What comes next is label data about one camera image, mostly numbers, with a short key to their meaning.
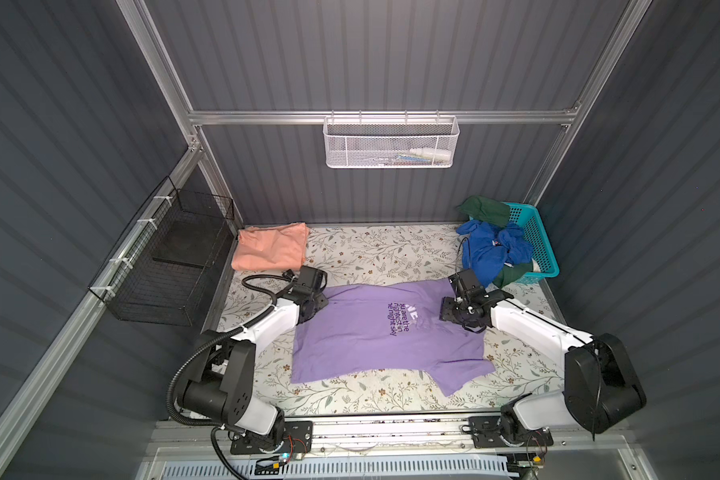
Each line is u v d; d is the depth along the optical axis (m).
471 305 0.65
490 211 1.15
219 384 0.44
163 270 0.73
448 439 0.74
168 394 0.40
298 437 0.74
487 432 0.74
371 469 0.77
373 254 1.12
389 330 0.92
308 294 0.72
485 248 0.99
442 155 0.89
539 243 1.05
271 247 1.12
